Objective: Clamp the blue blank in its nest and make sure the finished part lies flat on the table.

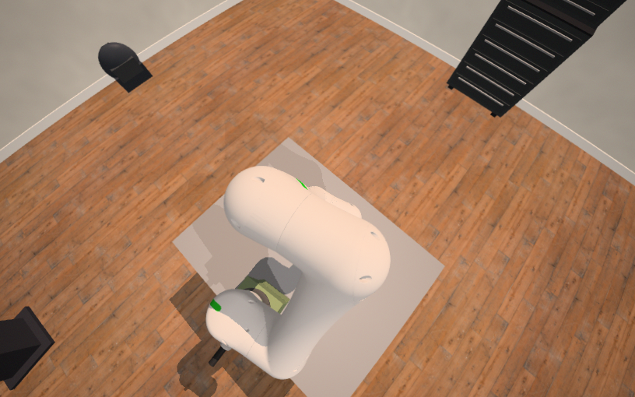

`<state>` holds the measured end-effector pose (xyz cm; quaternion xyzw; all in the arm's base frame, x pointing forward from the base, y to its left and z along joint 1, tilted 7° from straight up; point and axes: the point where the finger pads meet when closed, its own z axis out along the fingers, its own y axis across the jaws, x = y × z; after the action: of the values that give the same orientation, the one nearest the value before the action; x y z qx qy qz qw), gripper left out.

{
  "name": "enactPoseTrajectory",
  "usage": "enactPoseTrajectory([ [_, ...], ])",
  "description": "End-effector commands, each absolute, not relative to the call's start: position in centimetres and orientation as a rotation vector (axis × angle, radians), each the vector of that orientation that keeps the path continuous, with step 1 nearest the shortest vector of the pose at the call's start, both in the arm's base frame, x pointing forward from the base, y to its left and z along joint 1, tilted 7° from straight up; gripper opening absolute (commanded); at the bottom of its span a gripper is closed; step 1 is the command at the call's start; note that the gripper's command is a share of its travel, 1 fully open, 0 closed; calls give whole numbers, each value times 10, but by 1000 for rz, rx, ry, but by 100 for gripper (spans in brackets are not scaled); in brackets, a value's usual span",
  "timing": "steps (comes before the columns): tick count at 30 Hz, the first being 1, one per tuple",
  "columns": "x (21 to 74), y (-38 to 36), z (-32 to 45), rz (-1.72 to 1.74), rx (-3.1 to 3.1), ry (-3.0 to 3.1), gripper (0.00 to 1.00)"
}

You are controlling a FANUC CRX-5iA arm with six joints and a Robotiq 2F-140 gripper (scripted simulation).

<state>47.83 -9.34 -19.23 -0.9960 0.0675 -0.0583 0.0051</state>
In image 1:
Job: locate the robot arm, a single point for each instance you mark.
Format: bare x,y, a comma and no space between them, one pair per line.
343,259

